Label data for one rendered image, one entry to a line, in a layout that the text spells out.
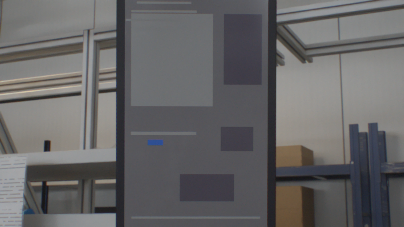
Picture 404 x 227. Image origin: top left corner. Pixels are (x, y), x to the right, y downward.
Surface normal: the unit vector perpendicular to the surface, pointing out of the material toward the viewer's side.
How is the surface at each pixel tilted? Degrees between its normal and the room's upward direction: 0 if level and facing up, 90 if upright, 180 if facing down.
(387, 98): 90
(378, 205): 90
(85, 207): 90
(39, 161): 90
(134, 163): 101
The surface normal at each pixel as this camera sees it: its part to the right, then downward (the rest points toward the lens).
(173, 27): 0.02, 0.00
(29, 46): -0.40, -0.17
